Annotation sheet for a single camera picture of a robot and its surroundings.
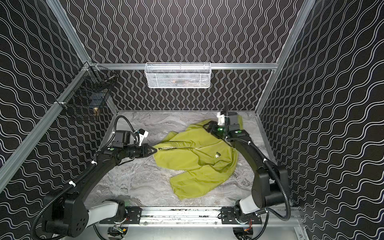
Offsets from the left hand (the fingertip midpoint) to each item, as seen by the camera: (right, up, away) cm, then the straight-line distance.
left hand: (159, 151), depth 79 cm
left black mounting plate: (-12, -31, -5) cm, 34 cm away
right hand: (+25, +12, +6) cm, 29 cm away
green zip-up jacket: (+23, -7, +12) cm, 27 cm away
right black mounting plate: (+35, -31, -6) cm, 47 cm away
